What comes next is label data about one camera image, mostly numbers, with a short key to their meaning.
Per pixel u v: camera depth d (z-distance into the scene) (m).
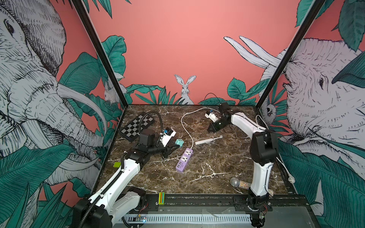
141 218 0.70
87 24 0.74
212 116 0.88
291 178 0.85
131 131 0.99
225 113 0.73
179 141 0.75
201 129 1.06
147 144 0.60
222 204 0.75
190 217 0.78
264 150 0.54
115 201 0.45
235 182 0.78
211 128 0.86
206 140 0.99
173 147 0.70
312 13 0.71
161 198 0.73
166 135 0.66
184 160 0.88
